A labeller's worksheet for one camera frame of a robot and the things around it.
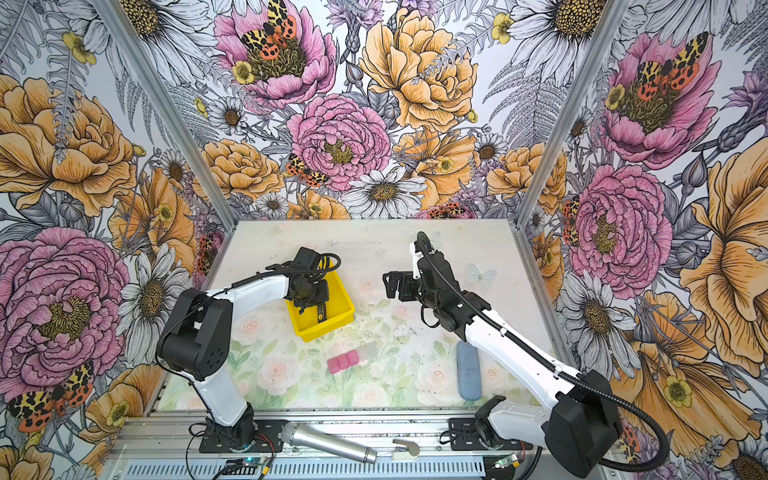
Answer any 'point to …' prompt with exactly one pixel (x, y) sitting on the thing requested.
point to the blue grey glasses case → (468, 363)
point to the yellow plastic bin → (339, 310)
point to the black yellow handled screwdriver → (322, 314)
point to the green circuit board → (254, 461)
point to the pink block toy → (343, 361)
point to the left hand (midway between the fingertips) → (321, 305)
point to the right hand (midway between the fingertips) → (400, 285)
